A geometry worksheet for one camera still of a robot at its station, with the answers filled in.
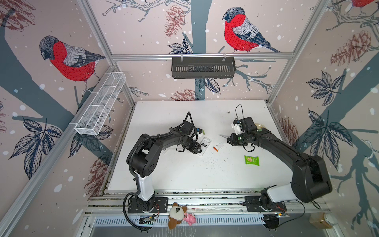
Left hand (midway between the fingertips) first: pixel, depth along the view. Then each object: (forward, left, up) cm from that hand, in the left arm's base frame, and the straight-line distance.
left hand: (197, 148), depth 91 cm
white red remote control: (+4, -5, -1) cm, 7 cm away
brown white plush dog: (-35, +11, 0) cm, 36 cm away
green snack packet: (-7, -32, -1) cm, 33 cm away
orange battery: (0, -13, -3) cm, 13 cm away
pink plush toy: (-36, +4, +1) cm, 37 cm away
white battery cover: (+3, -15, -2) cm, 16 cm away
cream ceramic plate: (+18, -45, 0) cm, 48 cm away
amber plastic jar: (-38, -53, +6) cm, 66 cm away
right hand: (+1, -19, +6) cm, 20 cm away
